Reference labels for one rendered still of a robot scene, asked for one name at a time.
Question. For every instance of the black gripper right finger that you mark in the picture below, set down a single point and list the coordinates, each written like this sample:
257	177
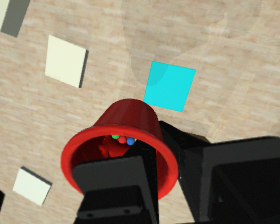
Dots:
196	158

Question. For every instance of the red cup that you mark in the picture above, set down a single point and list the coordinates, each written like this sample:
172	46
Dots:
127	117

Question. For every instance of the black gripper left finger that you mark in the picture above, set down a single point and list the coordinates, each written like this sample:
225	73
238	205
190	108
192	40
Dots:
137	166

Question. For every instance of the light wooden plank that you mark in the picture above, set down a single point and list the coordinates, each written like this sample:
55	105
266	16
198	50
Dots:
198	136

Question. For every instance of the white flat rectangular block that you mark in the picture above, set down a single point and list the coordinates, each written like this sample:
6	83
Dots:
32	186

